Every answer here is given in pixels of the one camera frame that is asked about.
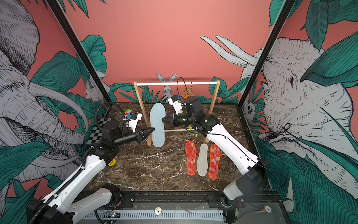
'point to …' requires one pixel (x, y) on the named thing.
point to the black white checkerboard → (97, 132)
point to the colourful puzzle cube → (128, 113)
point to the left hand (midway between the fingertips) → (155, 128)
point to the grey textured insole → (202, 166)
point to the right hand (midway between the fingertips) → (161, 119)
